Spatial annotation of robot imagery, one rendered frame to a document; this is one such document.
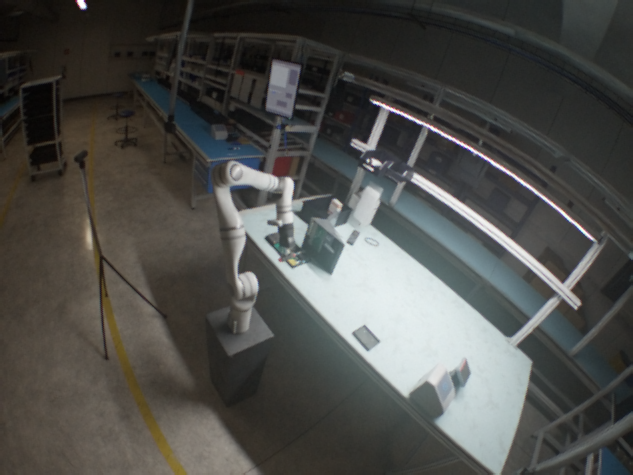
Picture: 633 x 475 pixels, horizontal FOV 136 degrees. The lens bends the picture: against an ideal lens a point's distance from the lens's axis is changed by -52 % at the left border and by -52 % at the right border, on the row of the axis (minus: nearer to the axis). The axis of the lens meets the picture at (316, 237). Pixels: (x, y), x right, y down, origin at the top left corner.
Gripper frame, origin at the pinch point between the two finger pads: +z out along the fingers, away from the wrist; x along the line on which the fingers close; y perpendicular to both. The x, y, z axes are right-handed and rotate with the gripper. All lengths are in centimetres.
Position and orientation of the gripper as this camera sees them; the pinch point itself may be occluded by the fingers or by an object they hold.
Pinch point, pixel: (284, 260)
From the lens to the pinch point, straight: 125.3
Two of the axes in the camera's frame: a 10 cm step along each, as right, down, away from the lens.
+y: 6.9, -2.5, 6.8
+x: -7.2, -1.5, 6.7
